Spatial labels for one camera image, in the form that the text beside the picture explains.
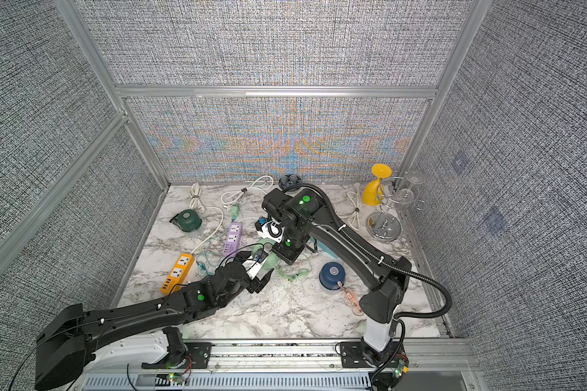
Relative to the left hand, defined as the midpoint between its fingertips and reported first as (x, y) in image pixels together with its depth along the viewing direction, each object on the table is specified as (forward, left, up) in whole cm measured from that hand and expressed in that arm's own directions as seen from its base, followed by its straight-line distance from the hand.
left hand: (267, 261), depth 78 cm
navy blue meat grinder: (-3, -20, -5) cm, 21 cm away
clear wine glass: (+27, -54, -2) cm, 60 cm away
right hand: (-1, -6, +8) cm, 10 cm away
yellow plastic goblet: (+27, -41, +2) cm, 49 cm away
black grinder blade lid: (+47, -8, -12) cm, 50 cm away
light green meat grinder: (-3, -2, +7) cm, 8 cm away
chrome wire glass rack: (+42, -59, -18) cm, 75 cm away
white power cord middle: (+50, +4, -15) cm, 52 cm away
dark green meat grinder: (+22, +32, -6) cm, 39 cm away
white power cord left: (+37, +34, -13) cm, 52 cm away
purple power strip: (+17, +15, -12) cm, 26 cm away
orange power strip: (+2, +33, -12) cm, 35 cm away
